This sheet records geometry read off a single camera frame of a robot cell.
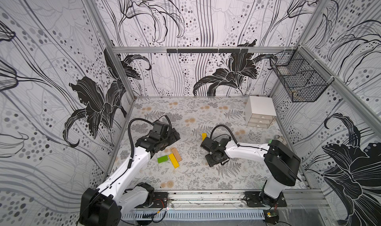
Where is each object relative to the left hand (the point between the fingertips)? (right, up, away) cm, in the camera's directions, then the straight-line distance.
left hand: (176, 140), depth 81 cm
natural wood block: (0, -10, +5) cm, 11 cm away
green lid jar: (+58, -3, +9) cm, 58 cm away
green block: (-9, -13, +6) cm, 17 cm away
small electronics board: (+47, -35, -11) cm, 60 cm away
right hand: (+22, -13, +7) cm, 26 cm away
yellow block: (+17, -1, +16) cm, 23 cm away
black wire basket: (+78, +36, +7) cm, 86 cm away
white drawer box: (+51, +16, +10) cm, 54 cm away
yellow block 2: (-2, -13, +5) cm, 14 cm away
